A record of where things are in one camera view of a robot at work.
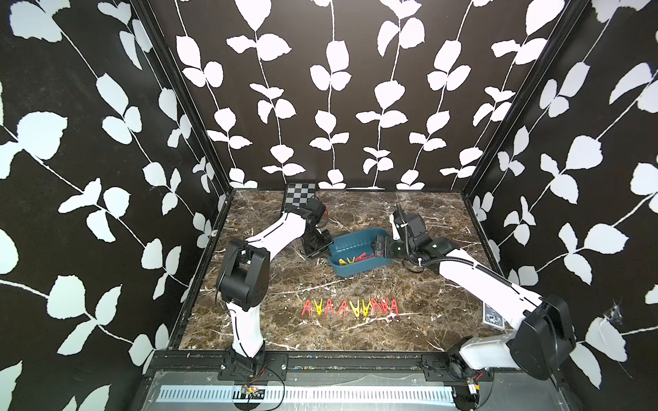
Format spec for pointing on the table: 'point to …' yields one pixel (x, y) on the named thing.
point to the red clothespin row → (344, 307)
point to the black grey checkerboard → (298, 193)
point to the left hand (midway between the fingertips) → (335, 250)
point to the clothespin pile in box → (353, 259)
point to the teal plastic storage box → (353, 252)
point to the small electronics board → (248, 392)
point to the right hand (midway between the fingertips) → (380, 240)
